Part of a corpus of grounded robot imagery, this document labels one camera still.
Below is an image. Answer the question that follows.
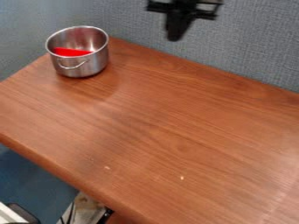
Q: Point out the white black object corner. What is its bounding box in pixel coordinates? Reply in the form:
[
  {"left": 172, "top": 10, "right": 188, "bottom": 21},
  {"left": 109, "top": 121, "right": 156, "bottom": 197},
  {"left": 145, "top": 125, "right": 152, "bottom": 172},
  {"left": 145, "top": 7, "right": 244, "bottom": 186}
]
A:
[{"left": 0, "top": 202, "right": 41, "bottom": 224}]

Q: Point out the table leg frame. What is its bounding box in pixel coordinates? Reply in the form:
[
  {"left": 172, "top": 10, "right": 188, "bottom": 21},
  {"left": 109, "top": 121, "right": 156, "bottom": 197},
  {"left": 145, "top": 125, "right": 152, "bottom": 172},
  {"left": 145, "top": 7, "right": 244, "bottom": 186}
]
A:
[{"left": 55, "top": 192, "right": 113, "bottom": 224}]

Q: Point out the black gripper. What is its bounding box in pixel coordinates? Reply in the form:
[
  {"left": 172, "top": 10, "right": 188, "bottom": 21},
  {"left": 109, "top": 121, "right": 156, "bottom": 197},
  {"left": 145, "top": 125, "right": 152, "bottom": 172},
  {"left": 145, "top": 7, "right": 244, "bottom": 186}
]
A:
[{"left": 145, "top": 0, "right": 224, "bottom": 41}]

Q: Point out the red object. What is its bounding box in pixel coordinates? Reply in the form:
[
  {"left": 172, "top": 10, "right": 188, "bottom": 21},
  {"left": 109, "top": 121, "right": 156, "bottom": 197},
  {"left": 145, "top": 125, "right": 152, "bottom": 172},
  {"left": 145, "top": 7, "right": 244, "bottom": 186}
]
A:
[{"left": 53, "top": 47, "right": 90, "bottom": 57}]

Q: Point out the metal pot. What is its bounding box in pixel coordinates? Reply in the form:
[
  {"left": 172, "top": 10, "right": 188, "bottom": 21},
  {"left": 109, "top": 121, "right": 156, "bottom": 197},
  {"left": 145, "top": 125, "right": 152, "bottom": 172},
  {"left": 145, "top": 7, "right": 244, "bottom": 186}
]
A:
[{"left": 43, "top": 25, "right": 108, "bottom": 78}]

